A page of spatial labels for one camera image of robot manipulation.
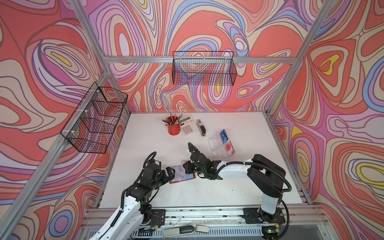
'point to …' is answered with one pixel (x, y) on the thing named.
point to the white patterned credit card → (180, 174)
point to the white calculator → (189, 127)
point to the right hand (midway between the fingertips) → (185, 169)
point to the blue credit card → (224, 136)
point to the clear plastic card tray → (220, 145)
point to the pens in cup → (173, 122)
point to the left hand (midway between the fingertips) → (172, 172)
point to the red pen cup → (174, 132)
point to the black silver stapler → (201, 128)
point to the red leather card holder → (188, 177)
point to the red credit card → (229, 148)
